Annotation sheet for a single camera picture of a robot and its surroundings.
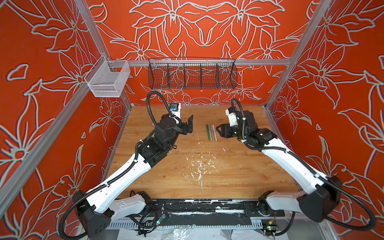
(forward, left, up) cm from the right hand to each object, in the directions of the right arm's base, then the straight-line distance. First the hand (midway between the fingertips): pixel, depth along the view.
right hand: (218, 126), depth 76 cm
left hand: (-1, +18, +12) cm, 22 cm away
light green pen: (+13, +1, -24) cm, 27 cm away
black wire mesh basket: (+43, +16, +5) cm, 46 cm away
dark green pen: (+18, +3, -24) cm, 30 cm away
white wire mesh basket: (+34, +68, +8) cm, 77 cm away
